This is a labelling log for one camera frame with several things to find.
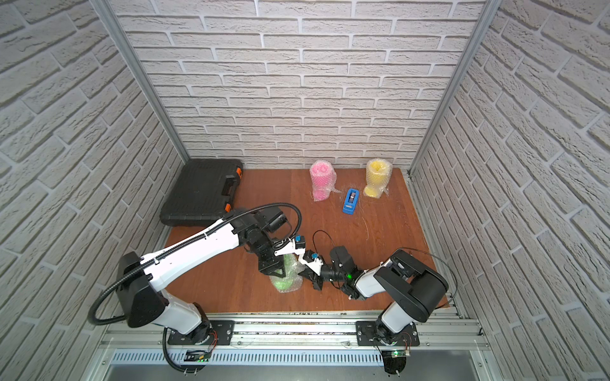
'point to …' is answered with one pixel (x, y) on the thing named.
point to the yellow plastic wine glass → (377, 171)
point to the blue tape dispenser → (350, 201)
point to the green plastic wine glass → (286, 283)
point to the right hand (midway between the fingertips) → (300, 270)
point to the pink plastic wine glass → (321, 172)
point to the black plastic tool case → (202, 192)
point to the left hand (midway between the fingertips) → (285, 266)
